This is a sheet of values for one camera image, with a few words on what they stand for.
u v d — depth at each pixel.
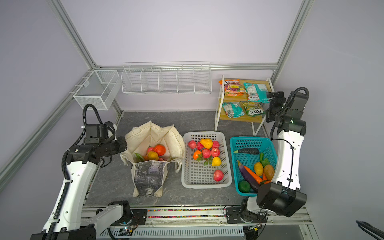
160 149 0.89
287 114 0.51
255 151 0.94
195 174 0.87
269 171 0.80
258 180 0.82
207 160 0.91
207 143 0.93
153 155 0.82
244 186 0.77
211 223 0.73
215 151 0.91
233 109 0.96
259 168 0.85
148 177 0.71
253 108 0.96
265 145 0.93
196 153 0.89
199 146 0.94
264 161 0.88
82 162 0.44
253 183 0.81
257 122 0.93
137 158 0.84
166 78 0.99
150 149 0.93
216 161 0.89
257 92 0.81
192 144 0.94
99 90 0.98
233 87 0.82
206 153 0.90
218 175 0.83
